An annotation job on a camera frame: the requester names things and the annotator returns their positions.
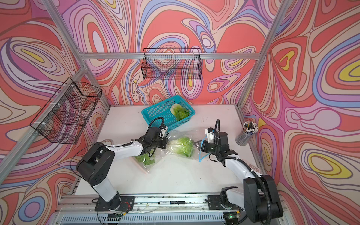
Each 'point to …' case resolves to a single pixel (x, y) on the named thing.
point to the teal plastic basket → (162, 110)
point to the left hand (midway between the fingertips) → (170, 141)
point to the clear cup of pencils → (250, 128)
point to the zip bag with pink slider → (158, 154)
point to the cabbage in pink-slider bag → (146, 159)
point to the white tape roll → (108, 142)
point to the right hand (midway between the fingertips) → (197, 147)
